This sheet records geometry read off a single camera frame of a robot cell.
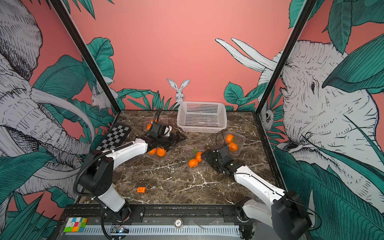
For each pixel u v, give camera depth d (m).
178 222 0.66
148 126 1.05
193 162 0.87
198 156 0.91
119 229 0.70
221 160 0.64
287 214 0.40
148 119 1.17
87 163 0.44
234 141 0.97
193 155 0.95
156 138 0.71
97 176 0.45
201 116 1.27
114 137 1.01
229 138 0.97
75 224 0.66
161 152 0.93
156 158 0.88
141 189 0.80
